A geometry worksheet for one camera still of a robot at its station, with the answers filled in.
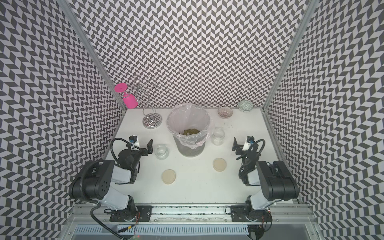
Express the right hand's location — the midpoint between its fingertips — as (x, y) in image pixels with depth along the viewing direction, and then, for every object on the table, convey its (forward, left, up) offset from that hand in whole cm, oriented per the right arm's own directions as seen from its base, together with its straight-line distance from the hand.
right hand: (242, 140), depth 89 cm
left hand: (+1, +60, 0) cm, 60 cm away
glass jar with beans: (-3, +50, -8) cm, 51 cm away
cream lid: (-17, +45, -13) cm, 50 cm away
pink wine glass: (+24, +71, +12) cm, 75 cm away
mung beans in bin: (+10, +32, -4) cm, 34 cm away
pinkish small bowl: (+28, +7, -6) cm, 30 cm away
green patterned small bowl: (+36, -11, -7) cm, 38 cm away
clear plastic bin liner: (+9, +33, +12) cm, 37 cm away
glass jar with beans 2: (+3, +15, 0) cm, 15 cm away
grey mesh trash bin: (-10, +31, +10) cm, 34 cm away
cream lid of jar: (-11, +14, -10) cm, 20 cm away
